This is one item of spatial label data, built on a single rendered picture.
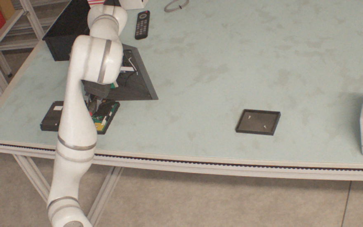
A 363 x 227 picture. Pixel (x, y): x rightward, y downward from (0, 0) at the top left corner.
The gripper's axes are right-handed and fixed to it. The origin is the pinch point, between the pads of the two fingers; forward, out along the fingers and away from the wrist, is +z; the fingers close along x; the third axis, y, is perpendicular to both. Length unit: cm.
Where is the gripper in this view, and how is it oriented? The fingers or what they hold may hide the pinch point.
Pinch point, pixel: (92, 109)
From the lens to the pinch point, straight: 171.6
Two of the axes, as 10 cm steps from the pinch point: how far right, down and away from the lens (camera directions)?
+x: -9.4, -3.3, 0.3
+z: -1.9, 6.2, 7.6
